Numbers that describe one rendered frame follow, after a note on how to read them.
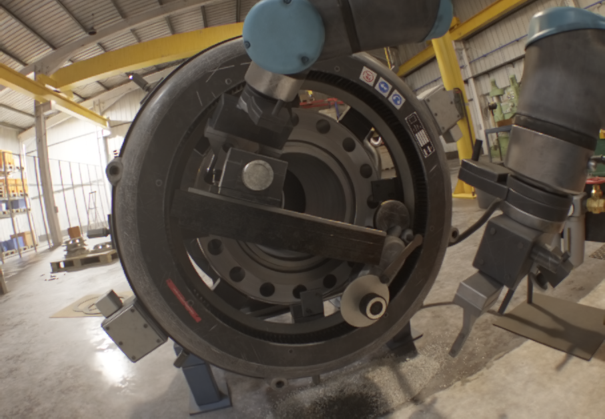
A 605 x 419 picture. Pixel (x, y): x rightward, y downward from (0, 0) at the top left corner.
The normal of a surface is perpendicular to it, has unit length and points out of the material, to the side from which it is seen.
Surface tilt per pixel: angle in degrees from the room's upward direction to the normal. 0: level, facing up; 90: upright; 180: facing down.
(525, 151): 78
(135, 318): 90
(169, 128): 90
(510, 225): 24
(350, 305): 90
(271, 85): 119
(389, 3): 140
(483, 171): 83
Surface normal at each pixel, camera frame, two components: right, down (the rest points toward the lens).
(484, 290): 0.12, -0.93
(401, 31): 0.07, 0.93
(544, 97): -0.91, 0.03
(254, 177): 0.30, 0.00
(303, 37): -0.20, 0.53
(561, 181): -0.34, 0.28
